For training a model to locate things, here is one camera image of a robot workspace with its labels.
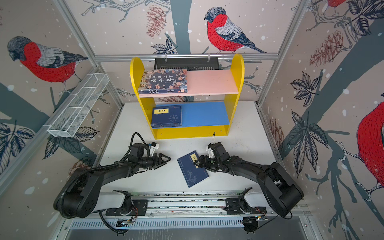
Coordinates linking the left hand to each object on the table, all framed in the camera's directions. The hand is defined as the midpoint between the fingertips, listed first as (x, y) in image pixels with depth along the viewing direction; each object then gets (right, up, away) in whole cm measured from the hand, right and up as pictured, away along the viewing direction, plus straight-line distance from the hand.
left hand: (167, 161), depth 83 cm
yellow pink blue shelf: (+24, +33, +18) cm, 45 cm away
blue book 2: (+15, -8, +1) cm, 17 cm away
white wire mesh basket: (-47, +23, -11) cm, 54 cm away
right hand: (+18, -4, +2) cm, 18 cm away
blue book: (-2, +26, +7) cm, 27 cm away
